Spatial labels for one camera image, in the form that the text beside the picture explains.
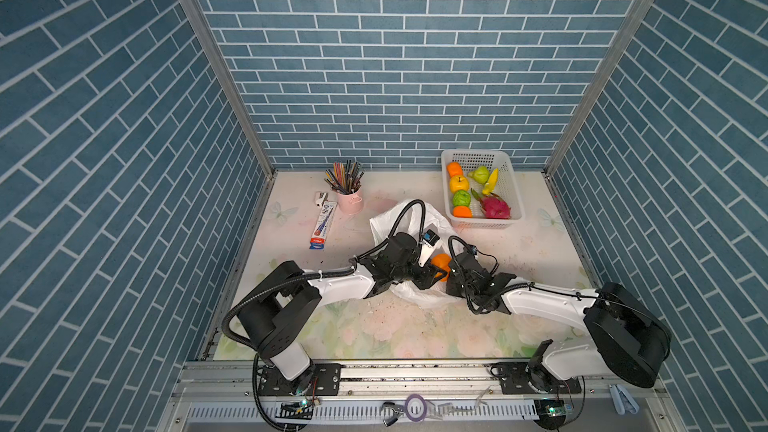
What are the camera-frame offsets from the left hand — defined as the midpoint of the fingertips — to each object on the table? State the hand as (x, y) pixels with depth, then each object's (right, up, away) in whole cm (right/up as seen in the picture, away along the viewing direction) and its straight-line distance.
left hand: (442, 271), depth 83 cm
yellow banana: (+24, +26, +32) cm, 48 cm away
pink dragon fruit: (+20, +18, +19) cm, 33 cm away
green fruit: (+10, +20, +22) cm, 31 cm away
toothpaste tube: (-39, +10, +19) cm, 44 cm away
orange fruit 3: (0, +3, -3) cm, 5 cm away
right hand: (+2, -4, +6) cm, 8 cm away
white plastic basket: (+30, +25, +32) cm, 50 cm away
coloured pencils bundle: (-31, +27, +16) cm, 44 cm away
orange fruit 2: (+9, +32, +31) cm, 45 cm away
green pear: (+19, +29, +29) cm, 46 cm away
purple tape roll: (-7, -28, -11) cm, 31 cm away
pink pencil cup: (-29, +19, +19) cm, 39 cm away
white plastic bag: (-9, +16, -4) cm, 18 cm away
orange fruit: (+10, +16, +21) cm, 28 cm away
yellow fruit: (+10, +26, +25) cm, 38 cm away
